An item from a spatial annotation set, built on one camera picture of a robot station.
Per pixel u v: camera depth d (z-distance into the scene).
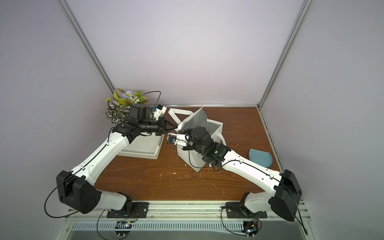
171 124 0.71
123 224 0.71
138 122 0.60
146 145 0.99
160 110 0.70
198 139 0.52
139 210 0.73
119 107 0.86
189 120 0.78
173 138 0.59
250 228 0.70
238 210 0.72
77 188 0.40
